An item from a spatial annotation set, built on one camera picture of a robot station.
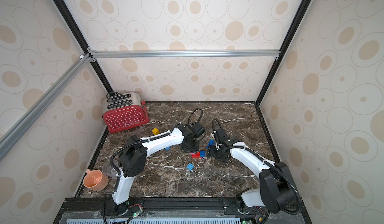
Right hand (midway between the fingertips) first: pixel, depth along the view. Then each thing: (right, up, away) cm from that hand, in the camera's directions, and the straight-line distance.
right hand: (216, 155), depth 87 cm
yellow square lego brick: (-39, +13, +13) cm, 43 cm away
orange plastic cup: (-67, -12, -6) cm, 68 cm away
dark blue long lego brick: (-2, +6, +9) cm, 11 cm away
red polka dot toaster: (-56, +26, +6) cm, 63 cm away
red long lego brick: (-11, -1, +3) cm, 12 cm away
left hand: (-10, +2, 0) cm, 10 cm away
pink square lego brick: (-14, +1, +1) cm, 14 cm away
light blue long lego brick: (-15, -6, -1) cm, 16 cm away
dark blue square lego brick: (-8, +1, +2) cm, 8 cm away
